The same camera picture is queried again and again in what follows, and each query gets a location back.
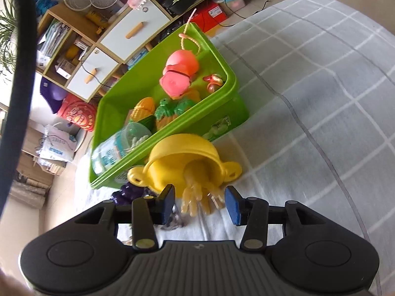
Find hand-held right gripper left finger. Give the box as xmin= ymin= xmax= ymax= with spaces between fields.
xmin=74 ymin=184 xmax=176 ymax=251

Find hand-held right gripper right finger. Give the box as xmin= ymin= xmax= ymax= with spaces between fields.
xmin=225 ymin=186 xmax=323 ymax=251

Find dark patterned hair claw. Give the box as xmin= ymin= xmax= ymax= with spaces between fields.
xmin=159 ymin=205 xmax=186 ymax=230

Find tan toy octopus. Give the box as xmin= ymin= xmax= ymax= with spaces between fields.
xmin=180 ymin=157 xmax=226 ymax=217

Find purple toy grapes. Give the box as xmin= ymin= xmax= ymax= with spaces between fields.
xmin=112 ymin=183 xmax=161 ymax=205

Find yellow toy pot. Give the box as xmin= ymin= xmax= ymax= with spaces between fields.
xmin=127 ymin=134 xmax=243 ymax=193

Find clear cotton swab jar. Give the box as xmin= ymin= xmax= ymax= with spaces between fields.
xmin=92 ymin=122 xmax=152 ymax=175

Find orange toy pineapple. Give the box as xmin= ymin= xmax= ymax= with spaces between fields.
xmin=154 ymin=88 xmax=201 ymax=131

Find yellow toy corn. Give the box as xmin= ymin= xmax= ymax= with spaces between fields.
xmin=130 ymin=96 xmax=156 ymax=127

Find green plastic box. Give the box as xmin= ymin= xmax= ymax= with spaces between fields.
xmin=89 ymin=22 xmax=250 ymax=189

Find small red toy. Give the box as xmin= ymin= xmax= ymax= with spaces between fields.
xmin=203 ymin=73 xmax=224 ymax=93

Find pink toy peach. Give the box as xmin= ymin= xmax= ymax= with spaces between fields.
xmin=159 ymin=50 xmax=199 ymax=98

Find pink beaded cord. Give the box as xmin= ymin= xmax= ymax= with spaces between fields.
xmin=179 ymin=8 xmax=202 ymax=56

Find round white base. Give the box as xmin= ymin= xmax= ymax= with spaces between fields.
xmin=72 ymin=126 xmax=88 ymax=153

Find white shopping bag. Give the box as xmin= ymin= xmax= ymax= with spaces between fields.
xmin=39 ymin=125 xmax=78 ymax=162

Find red printed bucket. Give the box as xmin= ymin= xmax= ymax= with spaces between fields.
xmin=57 ymin=95 xmax=98 ymax=132

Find grey checked bedsheet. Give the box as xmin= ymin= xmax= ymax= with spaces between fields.
xmin=74 ymin=0 xmax=395 ymax=296

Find blue lid storage box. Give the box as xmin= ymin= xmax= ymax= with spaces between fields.
xmin=126 ymin=48 xmax=152 ymax=68

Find black keyboard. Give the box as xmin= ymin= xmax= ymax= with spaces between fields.
xmin=157 ymin=21 xmax=186 ymax=44

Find long wooden cabinet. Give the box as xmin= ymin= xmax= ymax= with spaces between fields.
xmin=37 ymin=0 xmax=247 ymax=102

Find red flat box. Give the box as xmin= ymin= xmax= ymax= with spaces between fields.
xmin=190 ymin=1 xmax=227 ymax=34

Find green potted plant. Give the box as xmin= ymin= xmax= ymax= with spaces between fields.
xmin=0 ymin=0 xmax=19 ymax=77

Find white drawer orange handle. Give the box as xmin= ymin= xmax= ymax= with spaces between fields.
xmin=99 ymin=1 xmax=172 ymax=62
xmin=66 ymin=48 xmax=119 ymax=101

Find black strap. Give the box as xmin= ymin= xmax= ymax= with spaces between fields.
xmin=0 ymin=0 xmax=39 ymax=219

